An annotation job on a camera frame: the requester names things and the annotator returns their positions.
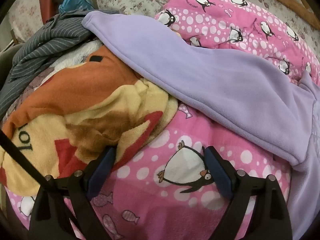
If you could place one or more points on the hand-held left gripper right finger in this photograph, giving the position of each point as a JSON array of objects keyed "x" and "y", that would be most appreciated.
[{"x": 219, "y": 173}]

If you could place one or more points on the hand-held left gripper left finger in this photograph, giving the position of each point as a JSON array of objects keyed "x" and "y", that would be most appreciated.
[{"x": 102, "y": 171}]

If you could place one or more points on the purple fleece jacket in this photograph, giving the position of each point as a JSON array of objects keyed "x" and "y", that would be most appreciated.
[{"x": 200, "y": 80}]

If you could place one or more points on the pink penguin print quilt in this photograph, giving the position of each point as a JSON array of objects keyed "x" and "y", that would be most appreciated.
[{"x": 150, "y": 192}]

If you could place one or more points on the orange yellow printed blanket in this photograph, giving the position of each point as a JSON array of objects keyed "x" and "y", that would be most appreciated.
[{"x": 75, "y": 105}]

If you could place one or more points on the grey striped garment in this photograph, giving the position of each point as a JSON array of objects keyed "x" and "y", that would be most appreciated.
[{"x": 50, "y": 37}]

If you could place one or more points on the blue plastic bag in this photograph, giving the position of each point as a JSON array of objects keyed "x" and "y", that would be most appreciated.
[{"x": 75, "y": 1}]

